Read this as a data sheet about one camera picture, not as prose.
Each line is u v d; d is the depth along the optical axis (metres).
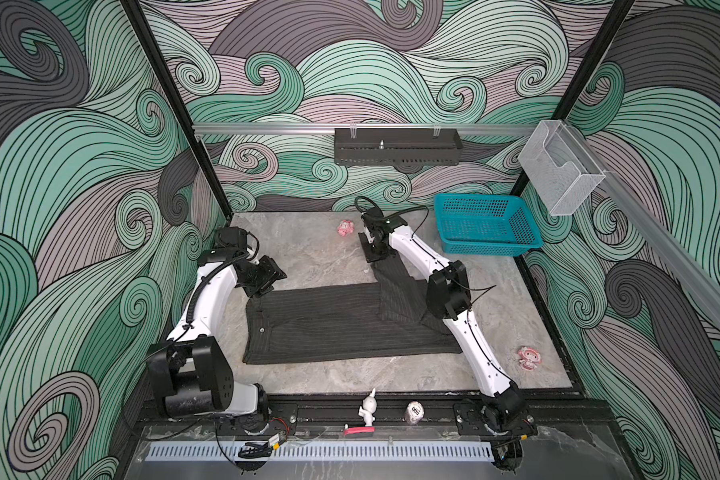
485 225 1.18
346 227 1.12
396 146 0.96
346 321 0.90
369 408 0.73
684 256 0.57
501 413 0.63
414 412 0.69
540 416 0.75
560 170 0.78
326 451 0.70
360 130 0.92
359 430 0.67
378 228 0.81
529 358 0.81
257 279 0.70
